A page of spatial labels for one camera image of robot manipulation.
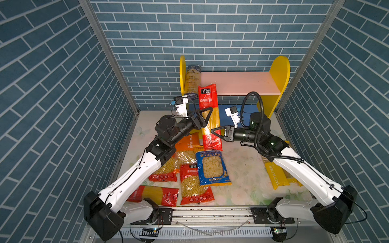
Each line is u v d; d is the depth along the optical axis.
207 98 0.62
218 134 0.63
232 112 0.60
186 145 0.95
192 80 0.77
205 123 0.56
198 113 0.61
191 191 0.78
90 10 0.71
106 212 0.37
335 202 0.39
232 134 0.57
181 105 0.56
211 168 0.85
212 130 0.63
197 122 0.56
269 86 0.79
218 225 0.72
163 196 0.79
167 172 0.85
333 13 0.73
